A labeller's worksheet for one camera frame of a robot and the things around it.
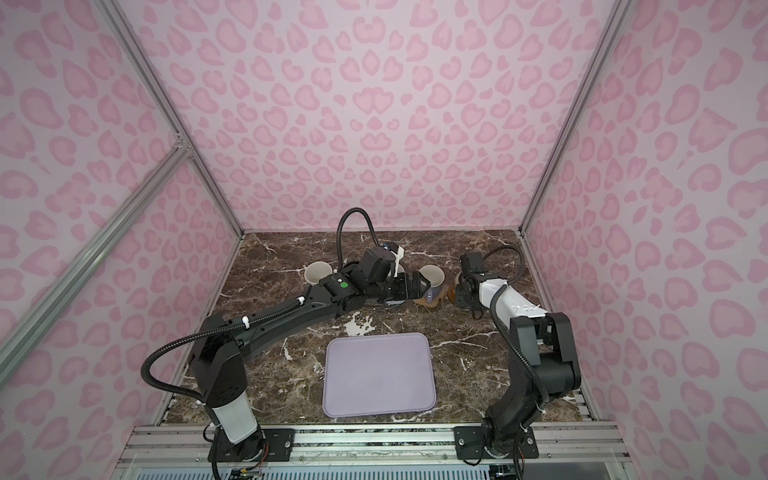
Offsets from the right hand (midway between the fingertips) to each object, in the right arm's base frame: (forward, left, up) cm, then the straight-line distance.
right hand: (470, 297), depth 93 cm
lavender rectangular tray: (-22, +28, -5) cm, 36 cm away
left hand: (-6, +16, +17) cm, 23 cm away
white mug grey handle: (+6, +10, +3) cm, 12 cm away
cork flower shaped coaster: (+6, +6, -5) cm, 10 cm away
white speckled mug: (+7, +49, +3) cm, 50 cm away
